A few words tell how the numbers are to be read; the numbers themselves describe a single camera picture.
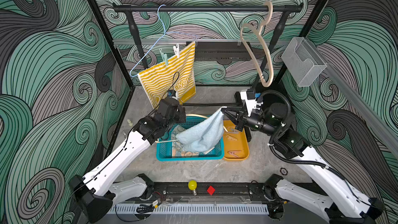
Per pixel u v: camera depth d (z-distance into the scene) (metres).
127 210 0.70
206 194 0.72
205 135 0.68
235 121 0.55
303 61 0.79
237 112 0.54
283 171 0.80
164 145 0.86
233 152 0.86
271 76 0.50
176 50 0.68
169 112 0.52
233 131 0.94
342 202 0.39
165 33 0.94
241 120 0.50
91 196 0.36
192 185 0.73
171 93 0.61
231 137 0.90
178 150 0.84
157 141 0.76
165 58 0.65
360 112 0.58
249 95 0.50
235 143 0.89
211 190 0.72
